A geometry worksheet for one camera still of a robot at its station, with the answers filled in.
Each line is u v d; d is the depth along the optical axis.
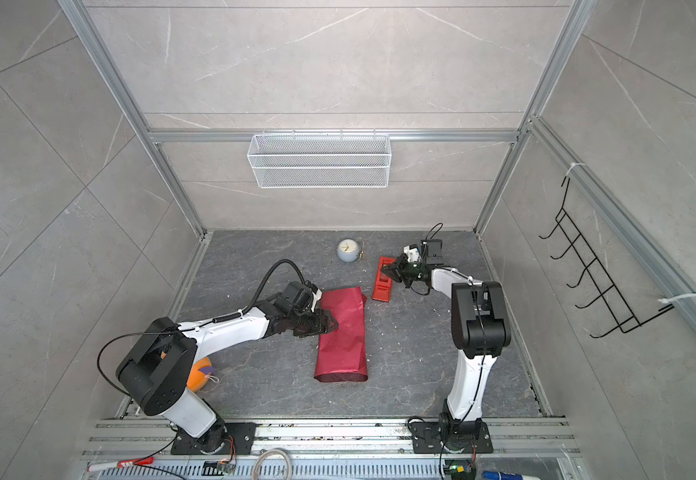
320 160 1.00
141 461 0.72
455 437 0.67
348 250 1.10
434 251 0.81
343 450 0.73
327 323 0.80
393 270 0.88
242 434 0.75
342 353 0.80
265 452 0.71
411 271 0.88
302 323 0.75
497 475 0.68
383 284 0.98
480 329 0.53
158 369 0.45
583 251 0.72
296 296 0.70
